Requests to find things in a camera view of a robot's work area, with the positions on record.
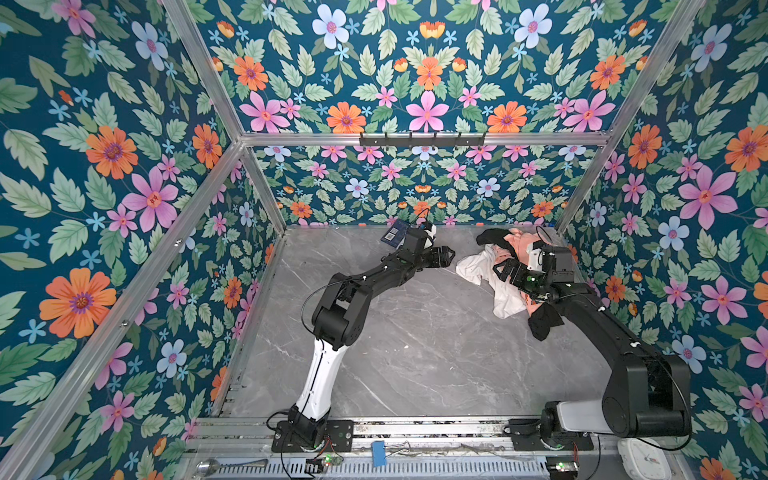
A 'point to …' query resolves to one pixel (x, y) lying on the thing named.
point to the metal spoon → (209, 467)
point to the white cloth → (507, 300)
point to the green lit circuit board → (318, 465)
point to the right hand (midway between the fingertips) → (506, 269)
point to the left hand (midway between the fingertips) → (453, 245)
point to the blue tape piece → (379, 458)
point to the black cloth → (542, 318)
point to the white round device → (643, 460)
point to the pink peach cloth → (520, 242)
